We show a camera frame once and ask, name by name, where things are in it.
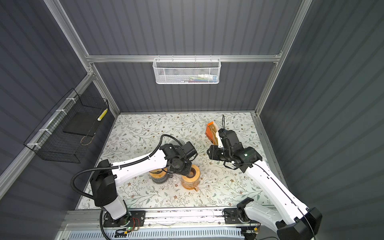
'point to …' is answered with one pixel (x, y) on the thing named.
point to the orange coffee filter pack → (211, 130)
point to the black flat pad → (84, 123)
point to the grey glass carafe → (161, 180)
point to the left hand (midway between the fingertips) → (188, 172)
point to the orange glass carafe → (191, 185)
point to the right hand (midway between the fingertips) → (211, 152)
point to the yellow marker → (102, 115)
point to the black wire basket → (65, 133)
